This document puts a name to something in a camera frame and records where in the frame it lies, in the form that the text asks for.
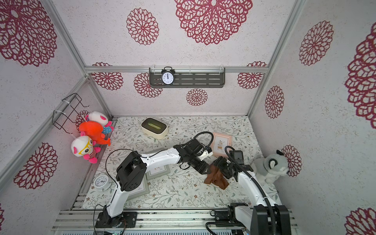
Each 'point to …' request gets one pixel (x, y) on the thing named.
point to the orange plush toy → (94, 130)
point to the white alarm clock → (102, 182)
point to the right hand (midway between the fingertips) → (216, 163)
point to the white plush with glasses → (84, 146)
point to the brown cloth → (214, 176)
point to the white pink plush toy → (101, 118)
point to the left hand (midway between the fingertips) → (207, 171)
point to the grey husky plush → (269, 168)
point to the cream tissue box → (154, 128)
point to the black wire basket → (68, 113)
